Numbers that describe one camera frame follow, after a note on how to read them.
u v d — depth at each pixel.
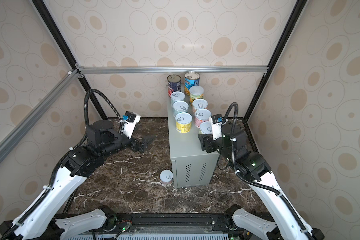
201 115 0.66
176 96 0.76
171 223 0.75
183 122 0.64
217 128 0.54
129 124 0.51
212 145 0.55
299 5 0.67
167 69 1.01
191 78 0.78
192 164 0.66
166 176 0.83
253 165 0.41
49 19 0.71
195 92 0.74
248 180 0.40
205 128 0.62
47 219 0.38
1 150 0.52
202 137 0.55
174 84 0.76
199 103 0.71
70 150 0.45
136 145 0.54
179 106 0.70
